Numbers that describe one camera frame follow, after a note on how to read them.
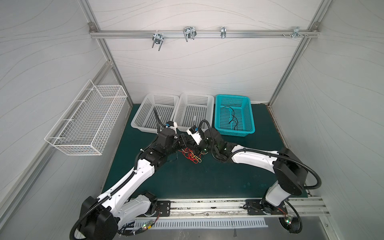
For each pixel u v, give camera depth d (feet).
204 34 2.57
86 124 2.26
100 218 1.22
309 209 2.42
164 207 2.41
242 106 3.80
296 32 2.51
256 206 2.42
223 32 2.56
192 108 3.89
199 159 2.78
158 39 2.60
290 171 1.47
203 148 2.27
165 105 3.90
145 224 2.27
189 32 2.51
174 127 2.34
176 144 2.17
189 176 2.87
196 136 2.30
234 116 3.70
